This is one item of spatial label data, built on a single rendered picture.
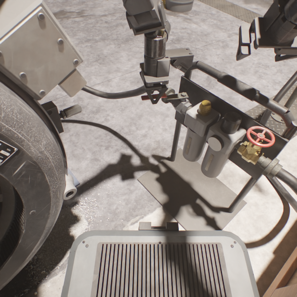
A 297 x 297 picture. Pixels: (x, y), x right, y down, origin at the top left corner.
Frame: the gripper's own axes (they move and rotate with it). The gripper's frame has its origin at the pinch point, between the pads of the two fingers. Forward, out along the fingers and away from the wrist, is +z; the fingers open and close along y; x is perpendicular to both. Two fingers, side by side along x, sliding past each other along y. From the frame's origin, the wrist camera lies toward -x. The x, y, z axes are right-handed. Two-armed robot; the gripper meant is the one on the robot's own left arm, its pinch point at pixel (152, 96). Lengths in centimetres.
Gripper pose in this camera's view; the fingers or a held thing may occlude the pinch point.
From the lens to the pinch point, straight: 72.2
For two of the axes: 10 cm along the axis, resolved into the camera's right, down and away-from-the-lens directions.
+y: -2.2, -7.6, 6.1
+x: -9.8, 1.6, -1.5
